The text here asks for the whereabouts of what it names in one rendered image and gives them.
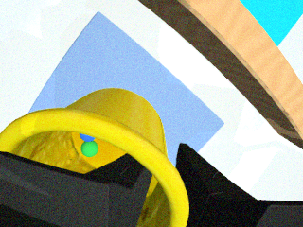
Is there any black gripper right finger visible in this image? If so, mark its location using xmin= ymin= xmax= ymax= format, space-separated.
xmin=175 ymin=143 xmax=303 ymax=227

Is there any green marble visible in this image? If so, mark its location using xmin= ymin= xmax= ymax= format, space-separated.
xmin=80 ymin=140 xmax=98 ymax=158

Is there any yellow cup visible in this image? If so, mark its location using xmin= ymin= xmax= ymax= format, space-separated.
xmin=0 ymin=87 xmax=189 ymax=227

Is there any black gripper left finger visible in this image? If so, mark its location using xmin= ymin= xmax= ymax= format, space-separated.
xmin=0 ymin=151 xmax=152 ymax=227

